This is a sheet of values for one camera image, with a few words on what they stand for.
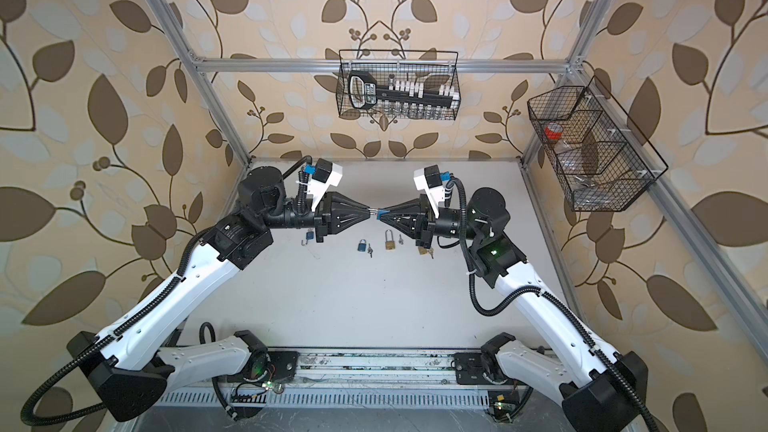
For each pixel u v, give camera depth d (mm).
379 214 567
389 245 961
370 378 737
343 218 578
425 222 539
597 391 366
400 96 839
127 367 391
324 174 502
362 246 963
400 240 987
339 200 562
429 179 507
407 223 576
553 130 866
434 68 911
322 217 510
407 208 558
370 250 961
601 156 736
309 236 988
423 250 960
